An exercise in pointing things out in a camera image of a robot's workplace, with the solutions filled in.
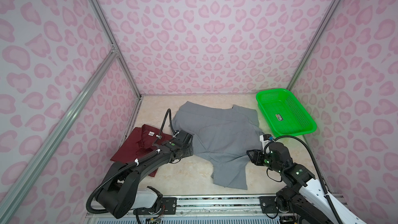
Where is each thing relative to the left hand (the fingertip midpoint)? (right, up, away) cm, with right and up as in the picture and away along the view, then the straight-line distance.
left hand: (185, 149), depth 88 cm
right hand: (+33, +1, -10) cm, 35 cm away
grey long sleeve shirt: (+25, +5, +6) cm, 26 cm away
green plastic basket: (+65, +19, +19) cm, 70 cm away
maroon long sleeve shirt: (-34, +3, +7) cm, 35 cm away
